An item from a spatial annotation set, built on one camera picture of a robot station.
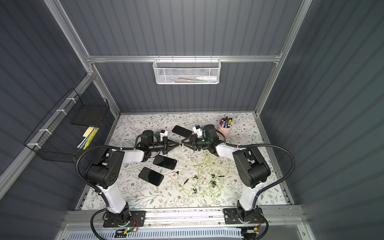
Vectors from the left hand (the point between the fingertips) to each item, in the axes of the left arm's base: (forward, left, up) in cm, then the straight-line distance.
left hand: (181, 145), depth 86 cm
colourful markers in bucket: (+17, -29, +1) cm, 33 cm away
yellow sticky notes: (0, +47, +13) cm, 49 cm away
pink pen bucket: (+14, -29, -5) cm, 32 cm away
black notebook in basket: (+13, +50, +15) cm, 54 cm away
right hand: (+1, -2, +2) cm, 3 cm away
